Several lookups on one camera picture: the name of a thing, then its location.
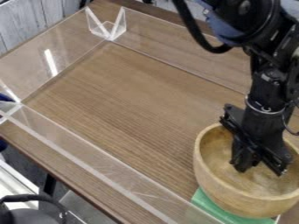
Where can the black table leg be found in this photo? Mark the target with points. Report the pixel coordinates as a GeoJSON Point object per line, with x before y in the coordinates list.
{"type": "Point", "coordinates": [50, 184]}

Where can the clear acrylic enclosure wall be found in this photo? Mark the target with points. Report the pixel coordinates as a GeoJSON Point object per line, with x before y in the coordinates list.
{"type": "Point", "coordinates": [113, 96]}

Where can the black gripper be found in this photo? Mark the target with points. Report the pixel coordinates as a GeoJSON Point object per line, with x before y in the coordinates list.
{"type": "Point", "coordinates": [258, 141]}

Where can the blue object at left edge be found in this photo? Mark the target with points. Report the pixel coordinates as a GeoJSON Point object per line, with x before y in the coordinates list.
{"type": "Point", "coordinates": [6, 106]}

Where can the brown wooden bowl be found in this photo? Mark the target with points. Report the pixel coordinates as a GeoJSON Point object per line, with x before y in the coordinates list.
{"type": "Point", "coordinates": [254, 194]}

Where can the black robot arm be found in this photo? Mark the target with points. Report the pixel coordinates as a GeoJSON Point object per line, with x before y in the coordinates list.
{"type": "Point", "coordinates": [260, 26]}

